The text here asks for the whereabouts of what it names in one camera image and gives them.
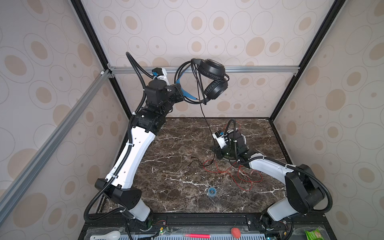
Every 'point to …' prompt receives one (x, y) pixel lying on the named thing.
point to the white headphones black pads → (240, 138)
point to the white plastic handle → (114, 235)
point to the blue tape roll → (210, 194)
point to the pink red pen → (197, 236)
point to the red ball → (236, 232)
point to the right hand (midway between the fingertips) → (211, 147)
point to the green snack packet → (314, 235)
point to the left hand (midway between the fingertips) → (183, 80)
